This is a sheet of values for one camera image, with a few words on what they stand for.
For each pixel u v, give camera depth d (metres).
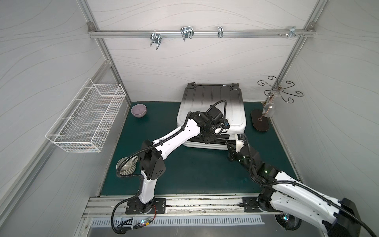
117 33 0.79
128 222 0.72
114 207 0.68
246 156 0.56
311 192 0.47
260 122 1.08
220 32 0.79
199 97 0.93
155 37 0.78
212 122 0.61
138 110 1.11
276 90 0.85
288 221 0.72
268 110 0.92
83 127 0.68
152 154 0.46
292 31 0.76
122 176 0.42
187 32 0.77
